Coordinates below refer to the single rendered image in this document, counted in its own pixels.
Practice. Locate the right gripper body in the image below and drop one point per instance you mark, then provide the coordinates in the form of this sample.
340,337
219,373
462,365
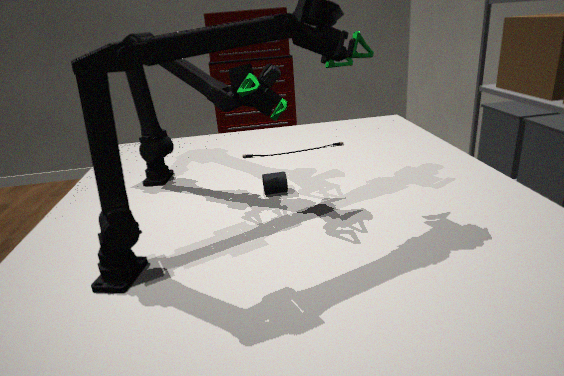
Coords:
334,51

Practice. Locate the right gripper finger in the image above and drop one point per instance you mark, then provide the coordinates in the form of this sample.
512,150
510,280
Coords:
331,64
360,39

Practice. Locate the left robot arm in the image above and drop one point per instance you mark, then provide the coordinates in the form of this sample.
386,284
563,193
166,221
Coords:
157,173

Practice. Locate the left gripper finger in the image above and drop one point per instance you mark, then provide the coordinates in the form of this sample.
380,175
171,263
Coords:
280,106
245,88

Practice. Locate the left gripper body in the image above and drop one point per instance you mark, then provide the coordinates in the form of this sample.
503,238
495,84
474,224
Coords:
263,99

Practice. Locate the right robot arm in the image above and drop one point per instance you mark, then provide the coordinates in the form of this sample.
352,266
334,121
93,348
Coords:
119,270

